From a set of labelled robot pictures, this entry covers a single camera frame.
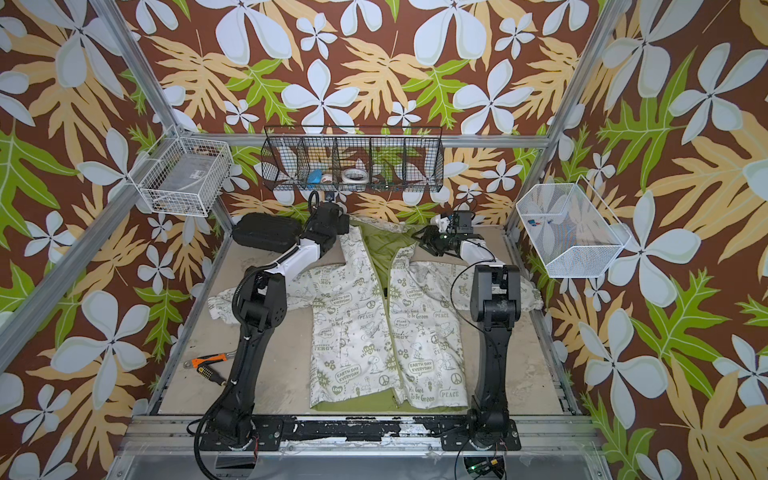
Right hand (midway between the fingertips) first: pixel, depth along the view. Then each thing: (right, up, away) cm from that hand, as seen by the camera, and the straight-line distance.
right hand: (414, 237), depth 103 cm
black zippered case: (-58, +3, +15) cm, 60 cm away
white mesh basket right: (+43, 0, -19) cm, 47 cm away
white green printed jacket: (-10, -28, -10) cm, 31 cm away
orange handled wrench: (-64, -37, -17) cm, 76 cm away
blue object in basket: (-33, +18, -9) cm, 39 cm away
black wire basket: (-21, +26, -4) cm, 34 cm away
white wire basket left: (-70, +17, -16) cm, 74 cm away
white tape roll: (-20, +21, -4) cm, 29 cm away
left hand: (-29, +10, +4) cm, 31 cm away
